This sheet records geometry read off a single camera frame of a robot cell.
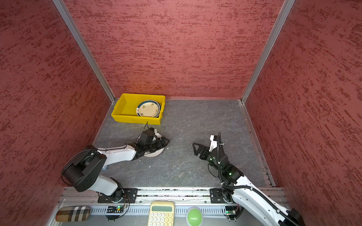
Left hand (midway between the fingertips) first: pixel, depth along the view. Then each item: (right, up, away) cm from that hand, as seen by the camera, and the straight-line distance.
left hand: (166, 145), depth 91 cm
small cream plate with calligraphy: (-16, +24, +18) cm, 34 cm away
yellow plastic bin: (-37, +26, +22) cm, 50 cm away
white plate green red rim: (-18, +31, +19) cm, 41 cm away
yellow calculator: (+1, -28, -23) cm, 36 cm away
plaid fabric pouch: (-42, -28, -24) cm, 56 cm away
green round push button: (+17, -29, -23) cm, 41 cm away
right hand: (+19, +1, -11) cm, 22 cm away
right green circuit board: (+36, -29, -20) cm, 50 cm away
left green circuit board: (-22, -28, -20) cm, 41 cm away
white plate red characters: (-6, -4, -4) cm, 8 cm away
